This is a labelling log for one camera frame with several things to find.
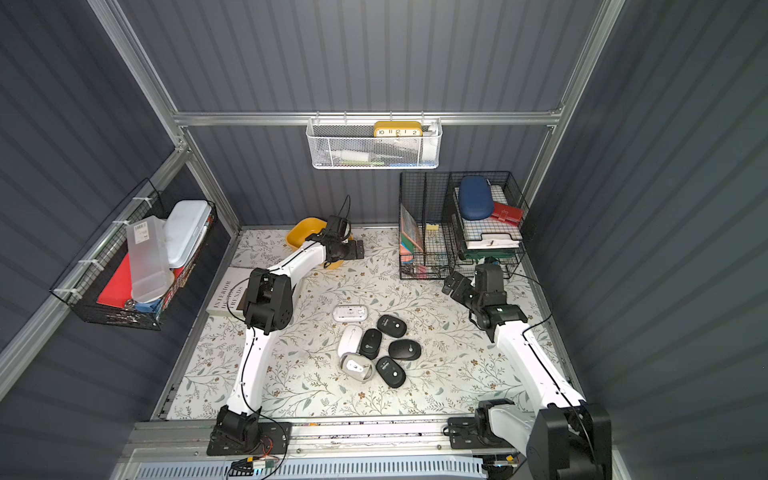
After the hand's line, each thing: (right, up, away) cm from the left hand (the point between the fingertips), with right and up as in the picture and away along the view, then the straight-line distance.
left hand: (359, 252), depth 108 cm
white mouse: (0, -26, -20) cm, 33 cm away
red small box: (+49, +12, -14) cm, 52 cm away
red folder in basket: (-51, -9, -40) cm, 65 cm away
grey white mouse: (+2, -32, -26) cm, 41 cm away
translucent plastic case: (-46, -1, -38) cm, 59 cm away
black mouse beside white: (+6, -28, -21) cm, 35 cm away
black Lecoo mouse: (+12, -33, -26) cm, 44 cm away
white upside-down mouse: (-1, -20, -14) cm, 24 cm away
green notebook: (+41, -1, -9) cm, 42 cm away
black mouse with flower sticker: (+16, -29, -21) cm, 39 cm away
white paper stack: (+42, +6, -16) cm, 46 cm away
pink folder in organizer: (+18, +3, -2) cm, 19 cm away
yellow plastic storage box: (-23, +9, +9) cm, 26 cm away
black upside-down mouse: (+12, -23, -17) cm, 31 cm away
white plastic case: (-40, +5, -34) cm, 53 cm away
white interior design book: (-42, -15, -12) cm, 46 cm away
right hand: (+33, -9, -24) cm, 42 cm away
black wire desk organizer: (+37, +13, +16) cm, 42 cm away
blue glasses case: (+40, +18, -9) cm, 45 cm away
